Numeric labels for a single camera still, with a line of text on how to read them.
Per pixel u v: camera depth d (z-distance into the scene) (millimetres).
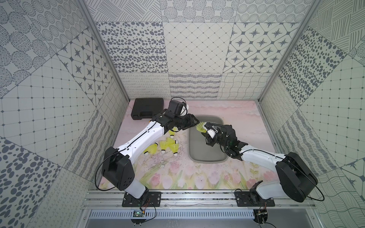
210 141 757
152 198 734
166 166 862
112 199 756
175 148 904
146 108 1082
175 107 614
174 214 701
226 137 645
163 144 916
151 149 927
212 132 747
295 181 425
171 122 591
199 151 903
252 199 660
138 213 715
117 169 422
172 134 982
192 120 703
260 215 733
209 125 714
